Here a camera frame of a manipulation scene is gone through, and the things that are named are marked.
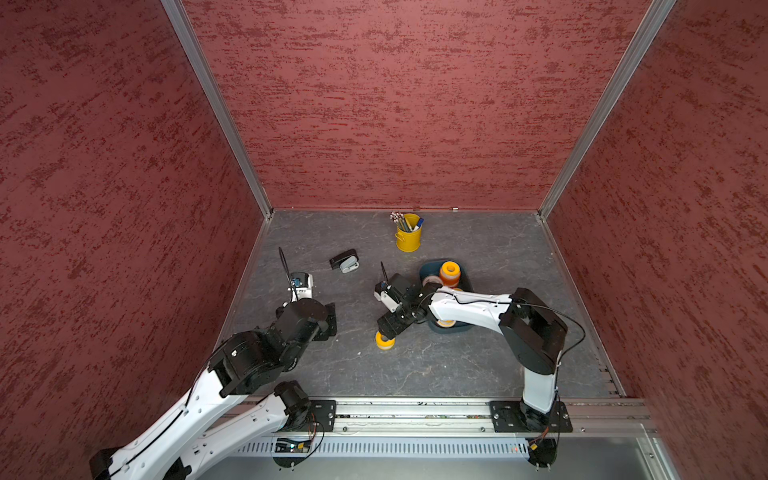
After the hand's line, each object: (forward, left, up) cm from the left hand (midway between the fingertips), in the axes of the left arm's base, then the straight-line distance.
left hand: (317, 314), depth 69 cm
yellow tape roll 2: (+6, -34, -19) cm, 40 cm away
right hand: (+5, -18, -21) cm, 28 cm away
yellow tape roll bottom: (0, -16, -21) cm, 26 cm away
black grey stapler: (+28, -1, -18) cm, 33 cm away
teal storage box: (+26, -32, -19) cm, 46 cm away
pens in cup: (+36, -20, -6) cm, 42 cm away
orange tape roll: (+20, -38, -18) cm, 46 cm away
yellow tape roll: (+23, -37, -15) cm, 46 cm away
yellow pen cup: (+36, -24, -16) cm, 46 cm away
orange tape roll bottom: (+20, -31, -17) cm, 41 cm away
